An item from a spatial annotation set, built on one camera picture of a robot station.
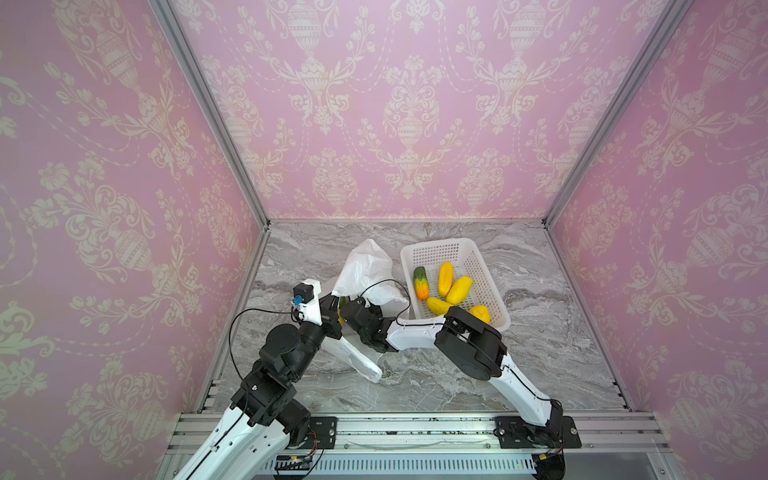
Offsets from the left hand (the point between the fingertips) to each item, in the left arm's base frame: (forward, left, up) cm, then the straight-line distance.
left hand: (341, 294), depth 68 cm
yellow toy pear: (+16, -34, -22) cm, 43 cm away
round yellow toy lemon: (+7, -38, -19) cm, 43 cm away
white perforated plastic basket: (+28, -37, -22) cm, 52 cm away
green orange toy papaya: (+19, -21, -22) cm, 36 cm away
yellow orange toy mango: (+20, -30, -22) cm, 42 cm away
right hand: (+14, -1, -25) cm, 29 cm away
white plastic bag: (+12, -5, -10) cm, 17 cm away
